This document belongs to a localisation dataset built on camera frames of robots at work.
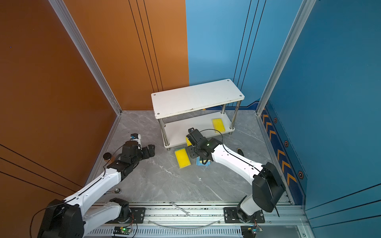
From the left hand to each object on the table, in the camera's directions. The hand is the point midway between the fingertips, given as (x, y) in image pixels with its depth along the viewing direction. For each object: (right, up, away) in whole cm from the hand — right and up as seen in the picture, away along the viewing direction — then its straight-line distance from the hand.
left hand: (148, 145), depth 87 cm
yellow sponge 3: (+25, +5, -22) cm, 33 cm away
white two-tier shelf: (+20, +20, -13) cm, 31 cm away
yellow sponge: (+20, -7, +1) cm, 21 cm away
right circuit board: (+54, -38, -17) cm, 68 cm away
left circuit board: (-8, -39, -16) cm, 42 cm away
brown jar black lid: (-23, -6, -2) cm, 24 cm away
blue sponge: (+33, -4, -22) cm, 40 cm away
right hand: (+26, -1, -3) cm, 27 cm away
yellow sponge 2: (+44, +12, +16) cm, 48 cm away
